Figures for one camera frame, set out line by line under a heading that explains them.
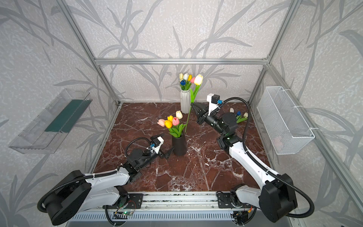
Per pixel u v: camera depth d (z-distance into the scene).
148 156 0.65
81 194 0.42
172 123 0.69
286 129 0.61
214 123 0.60
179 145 0.83
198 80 0.58
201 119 0.60
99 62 0.94
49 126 0.66
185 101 1.04
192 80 0.93
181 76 0.93
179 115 0.73
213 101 0.57
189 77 0.93
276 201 0.40
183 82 0.89
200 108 0.62
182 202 0.75
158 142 0.65
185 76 0.90
